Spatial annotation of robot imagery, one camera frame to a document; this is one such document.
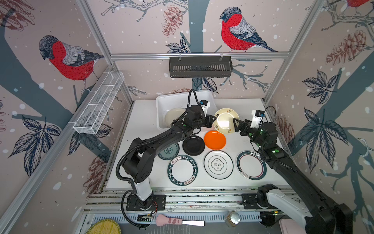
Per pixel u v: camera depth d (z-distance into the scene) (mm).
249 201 731
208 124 730
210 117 728
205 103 748
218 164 860
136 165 459
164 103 1067
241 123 681
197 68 1063
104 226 670
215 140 956
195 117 657
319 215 377
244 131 676
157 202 731
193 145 933
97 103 781
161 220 676
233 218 602
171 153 920
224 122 817
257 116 658
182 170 840
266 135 564
